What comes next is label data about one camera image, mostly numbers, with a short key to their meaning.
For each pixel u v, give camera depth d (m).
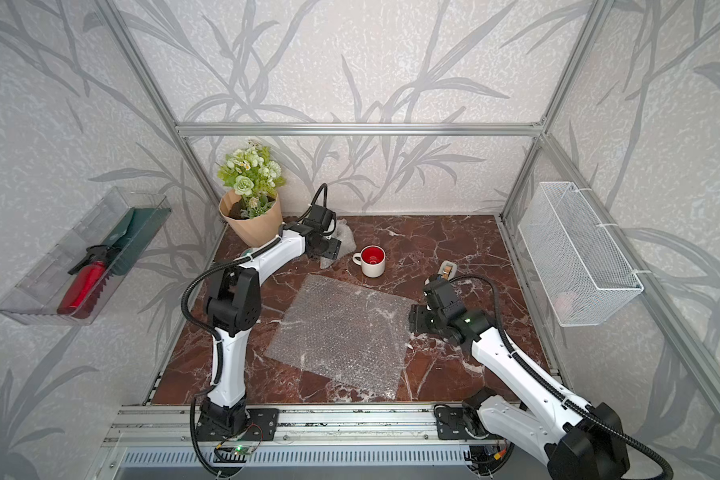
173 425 0.76
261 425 0.73
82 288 0.58
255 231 1.02
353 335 0.89
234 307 0.56
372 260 1.04
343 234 1.02
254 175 0.96
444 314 0.60
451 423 0.73
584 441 0.38
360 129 1.07
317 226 0.80
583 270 0.61
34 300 0.58
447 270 0.99
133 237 0.67
